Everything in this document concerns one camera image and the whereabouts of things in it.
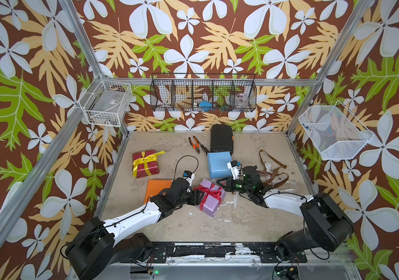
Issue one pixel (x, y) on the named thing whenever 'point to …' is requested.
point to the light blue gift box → (217, 163)
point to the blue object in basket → (205, 105)
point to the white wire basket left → (105, 102)
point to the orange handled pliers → (198, 145)
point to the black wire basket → (203, 92)
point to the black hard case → (221, 138)
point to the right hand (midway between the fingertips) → (216, 181)
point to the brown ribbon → (273, 175)
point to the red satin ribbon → (217, 192)
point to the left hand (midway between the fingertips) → (200, 190)
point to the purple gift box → (212, 197)
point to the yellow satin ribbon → (144, 160)
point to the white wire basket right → (336, 132)
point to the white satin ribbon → (269, 178)
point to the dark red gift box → (153, 167)
